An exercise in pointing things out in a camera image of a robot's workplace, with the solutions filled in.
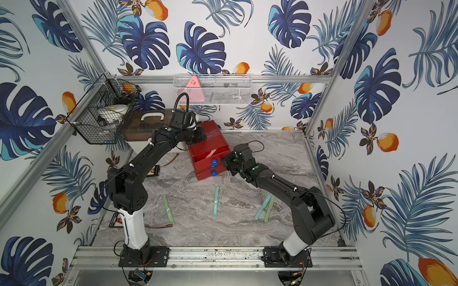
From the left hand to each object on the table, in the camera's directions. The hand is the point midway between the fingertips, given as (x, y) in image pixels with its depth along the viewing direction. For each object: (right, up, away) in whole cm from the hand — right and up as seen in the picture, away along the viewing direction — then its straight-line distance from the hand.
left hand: (206, 133), depth 88 cm
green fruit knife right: (+33, -35, +2) cm, 48 cm away
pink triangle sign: (-6, +21, 0) cm, 22 cm away
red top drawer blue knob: (+2, -12, 0) cm, 12 cm away
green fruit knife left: (-22, -33, +4) cm, 40 cm away
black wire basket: (-50, +7, -4) cm, 50 cm away
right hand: (+6, -11, -3) cm, 14 cm away
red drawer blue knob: (+3, -17, +2) cm, 17 cm away
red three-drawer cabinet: (+4, -3, 0) cm, 5 cm away
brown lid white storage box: (-40, +6, +12) cm, 42 cm away
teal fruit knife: (+5, -34, +2) cm, 34 cm away
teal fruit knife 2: (+28, -36, +1) cm, 46 cm away
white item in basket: (-40, +9, -8) cm, 42 cm away
